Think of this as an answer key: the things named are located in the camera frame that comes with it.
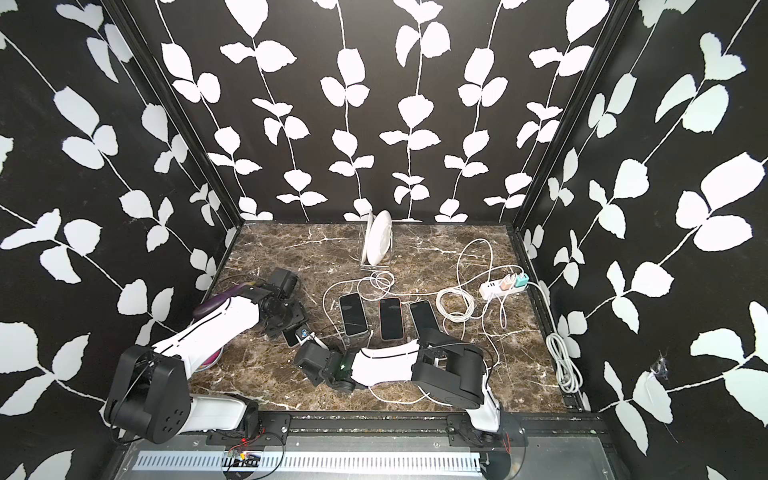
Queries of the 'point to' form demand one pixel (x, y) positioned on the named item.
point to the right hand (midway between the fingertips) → (308, 355)
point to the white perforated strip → (218, 461)
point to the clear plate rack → (384, 265)
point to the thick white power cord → (569, 376)
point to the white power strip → (507, 284)
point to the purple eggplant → (217, 300)
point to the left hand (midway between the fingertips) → (300, 316)
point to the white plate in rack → (379, 238)
